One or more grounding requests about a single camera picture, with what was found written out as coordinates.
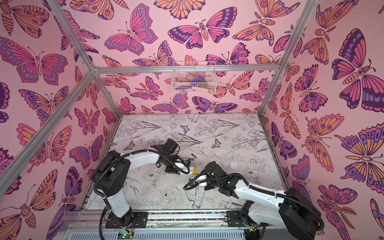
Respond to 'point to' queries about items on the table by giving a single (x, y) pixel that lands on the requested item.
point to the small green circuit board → (125, 235)
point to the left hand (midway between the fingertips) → (180, 165)
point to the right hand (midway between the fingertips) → (200, 170)
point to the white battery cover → (233, 165)
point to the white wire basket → (196, 82)
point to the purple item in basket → (200, 79)
